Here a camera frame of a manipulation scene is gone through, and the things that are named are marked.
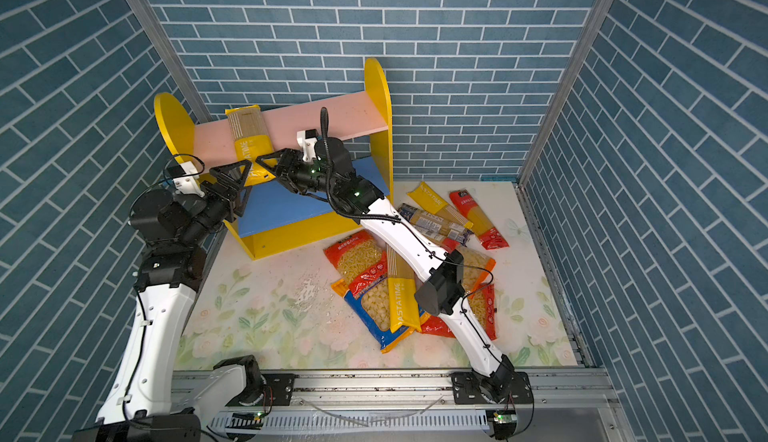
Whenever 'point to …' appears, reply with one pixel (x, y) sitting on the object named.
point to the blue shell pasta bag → (373, 306)
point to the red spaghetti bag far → (477, 219)
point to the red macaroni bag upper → (360, 260)
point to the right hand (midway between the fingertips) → (254, 163)
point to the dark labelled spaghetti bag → (450, 235)
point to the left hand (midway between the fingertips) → (254, 173)
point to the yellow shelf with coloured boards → (277, 218)
